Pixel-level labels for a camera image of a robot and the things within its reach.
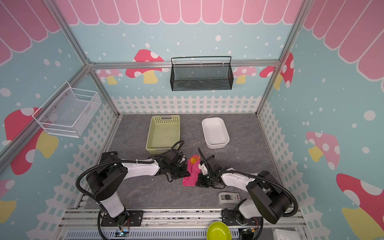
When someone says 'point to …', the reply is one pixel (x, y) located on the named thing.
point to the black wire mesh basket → (193, 77)
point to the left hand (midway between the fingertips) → (189, 177)
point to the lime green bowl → (218, 230)
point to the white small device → (229, 197)
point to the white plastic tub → (215, 132)
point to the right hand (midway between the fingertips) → (194, 184)
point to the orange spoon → (193, 160)
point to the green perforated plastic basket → (163, 134)
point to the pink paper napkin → (194, 169)
